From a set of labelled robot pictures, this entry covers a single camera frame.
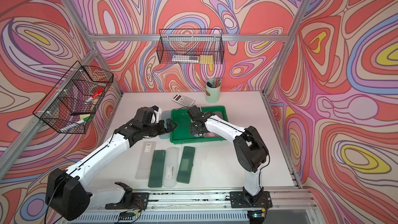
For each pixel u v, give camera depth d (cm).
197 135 88
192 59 82
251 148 48
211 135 94
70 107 73
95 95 77
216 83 105
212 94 108
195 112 73
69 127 72
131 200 69
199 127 65
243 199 68
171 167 83
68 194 40
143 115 61
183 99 115
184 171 81
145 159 85
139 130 59
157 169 82
